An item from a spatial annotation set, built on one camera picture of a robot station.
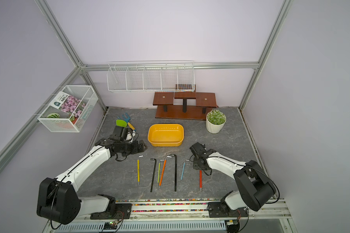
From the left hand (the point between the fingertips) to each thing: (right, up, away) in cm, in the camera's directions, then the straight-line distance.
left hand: (140, 149), depth 83 cm
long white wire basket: (+3, +48, +16) cm, 50 cm away
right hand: (+35, -10, +7) cm, 37 cm away
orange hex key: (+13, -11, +6) cm, 18 cm away
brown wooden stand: (+18, +29, +28) cm, 44 cm away
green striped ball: (-40, +20, -13) cm, 46 cm away
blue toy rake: (-15, +14, +25) cm, 32 cm away
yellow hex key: (-2, -14, +3) cm, 15 cm away
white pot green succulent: (+47, +17, +13) cm, 51 cm away
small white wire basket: (-34, +16, -11) cm, 40 cm away
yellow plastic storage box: (+13, +7, +19) cm, 24 cm away
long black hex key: (+20, -13, +3) cm, 24 cm away
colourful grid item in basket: (+26, +40, +16) cm, 50 cm away
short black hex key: (+7, -10, +8) cm, 14 cm away
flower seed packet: (-34, +25, -8) cm, 43 cm away
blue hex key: (+25, -12, +5) cm, 28 cm away
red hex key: (+35, -18, 0) cm, 39 cm away
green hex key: (+10, -13, +4) cm, 17 cm away
